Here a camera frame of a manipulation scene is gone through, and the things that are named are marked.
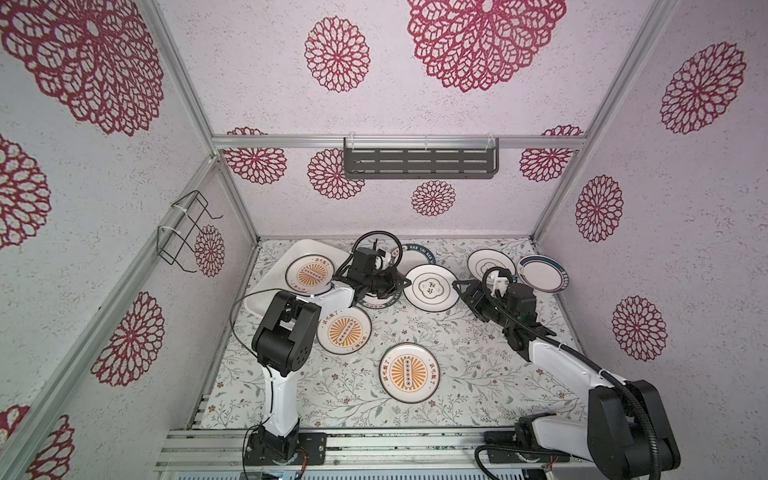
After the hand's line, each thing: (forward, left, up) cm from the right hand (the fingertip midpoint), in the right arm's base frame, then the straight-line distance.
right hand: (460, 286), depth 84 cm
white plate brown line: (+26, -15, -17) cm, 35 cm away
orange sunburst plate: (-6, +34, -17) cm, 38 cm away
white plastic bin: (-14, +31, +12) cm, 36 cm away
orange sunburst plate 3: (+16, +50, -15) cm, 54 cm away
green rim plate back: (+26, +12, -15) cm, 32 cm away
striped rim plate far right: (+21, -36, -19) cm, 46 cm away
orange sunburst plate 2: (-19, +14, -17) cm, 29 cm away
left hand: (+4, +14, -6) cm, 16 cm away
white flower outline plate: (+3, +7, -6) cm, 10 cm away
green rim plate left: (+5, +26, -15) cm, 31 cm away
